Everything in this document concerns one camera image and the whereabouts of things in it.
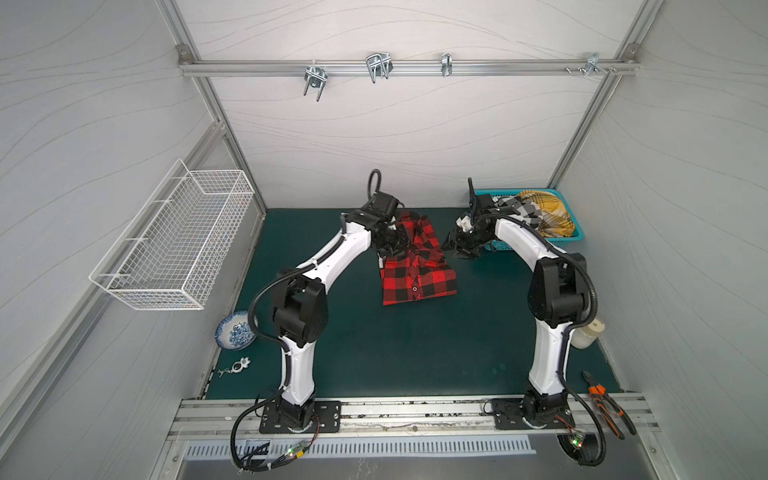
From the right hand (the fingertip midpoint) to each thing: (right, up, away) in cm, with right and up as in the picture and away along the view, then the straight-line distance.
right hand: (451, 244), depth 95 cm
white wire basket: (-71, -1, -27) cm, 76 cm away
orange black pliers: (+35, -38, -19) cm, 55 cm away
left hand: (-13, +1, -7) cm, 14 cm away
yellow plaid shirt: (+39, +8, +8) cm, 40 cm away
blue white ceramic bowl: (-67, -26, -7) cm, 72 cm away
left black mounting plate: (-36, -43, -22) cm, 60 cm away
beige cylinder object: (+34, -24, -15) cm, 44 cm away
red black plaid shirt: (-10, -9, -2) cm, 14 cm away
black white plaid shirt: (+29, +11, +9) cm, 32 cm away
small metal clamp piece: (-62, -33, -15) cm, 72 cm away
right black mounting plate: (+10, -42, -22) cm, 49 cm away
